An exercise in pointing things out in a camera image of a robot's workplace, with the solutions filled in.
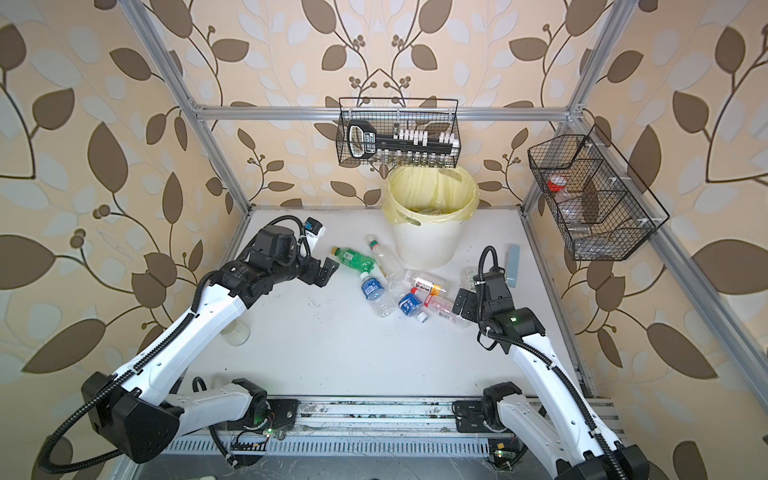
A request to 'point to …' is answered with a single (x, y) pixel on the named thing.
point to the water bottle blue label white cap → (379, 297)
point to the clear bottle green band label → (471, 281)
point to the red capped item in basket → (556, 183)
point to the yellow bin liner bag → (425, 195)
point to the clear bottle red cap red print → (443, 308)
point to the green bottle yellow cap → (354, 259)
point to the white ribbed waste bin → (427, 247)
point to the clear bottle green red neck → (390, 265)
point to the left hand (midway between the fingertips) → (324, 254)
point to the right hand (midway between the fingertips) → (474, 308)
